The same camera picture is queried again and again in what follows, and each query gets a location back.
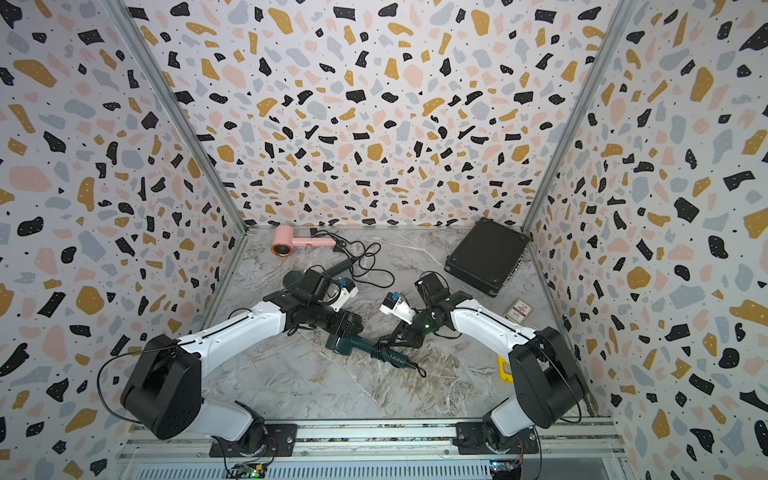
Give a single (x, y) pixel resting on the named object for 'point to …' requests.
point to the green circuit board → (248, 470)
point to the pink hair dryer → (284, 241)
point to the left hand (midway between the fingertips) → (357, 323)
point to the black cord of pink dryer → (355, 248)
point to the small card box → (519, 311)
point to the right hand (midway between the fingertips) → (395, 337)
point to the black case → (487, 256)
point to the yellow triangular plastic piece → (504, 376)
